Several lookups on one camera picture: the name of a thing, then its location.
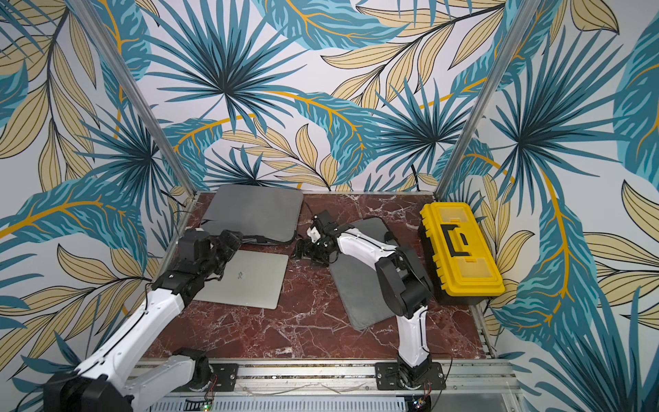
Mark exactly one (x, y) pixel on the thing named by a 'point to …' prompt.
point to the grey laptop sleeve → (359, 285)
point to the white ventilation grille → (189, 404)
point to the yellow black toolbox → (462, 267)
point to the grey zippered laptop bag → (258, 214)
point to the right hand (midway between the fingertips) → (299, 259)
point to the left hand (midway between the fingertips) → (237, 245)
